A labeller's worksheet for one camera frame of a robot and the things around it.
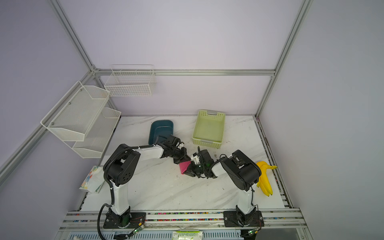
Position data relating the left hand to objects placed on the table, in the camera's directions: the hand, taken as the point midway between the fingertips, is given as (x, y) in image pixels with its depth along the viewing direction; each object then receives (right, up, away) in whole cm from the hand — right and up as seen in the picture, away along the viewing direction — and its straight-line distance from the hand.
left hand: (190, 159), depth 93 cm
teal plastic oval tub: (-25, +20, +22) cm, 39 cm away
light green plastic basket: (+13, +19, +21) cm, 32 cm away
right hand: (-5, -8, -5) cm, 10 cm away
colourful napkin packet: (-53, -9, -13) cm, 55 cm away
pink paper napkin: (-4, -4, -2) cm, 7 cm away
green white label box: (0, -29, -27) cm, 39 cm away
